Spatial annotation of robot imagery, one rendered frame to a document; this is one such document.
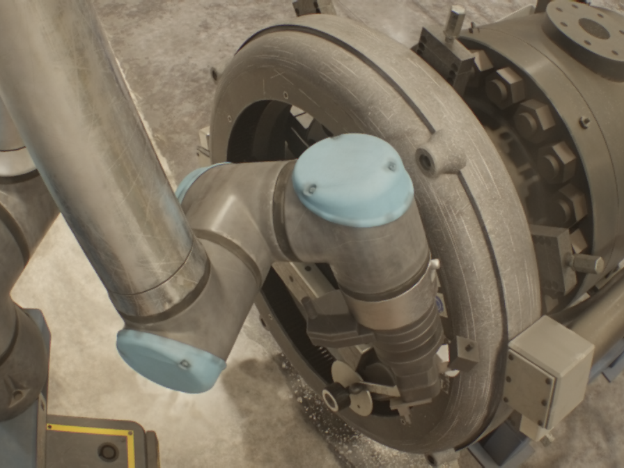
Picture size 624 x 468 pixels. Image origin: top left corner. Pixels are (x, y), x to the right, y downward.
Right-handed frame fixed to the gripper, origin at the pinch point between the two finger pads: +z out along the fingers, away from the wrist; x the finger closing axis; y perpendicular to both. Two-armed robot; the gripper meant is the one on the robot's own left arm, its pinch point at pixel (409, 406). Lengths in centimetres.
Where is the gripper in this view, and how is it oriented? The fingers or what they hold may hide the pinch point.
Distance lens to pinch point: 86.3
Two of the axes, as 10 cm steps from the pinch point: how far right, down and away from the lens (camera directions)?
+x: 0.6, -6.7, 7.4
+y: 9.5, -2.0, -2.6
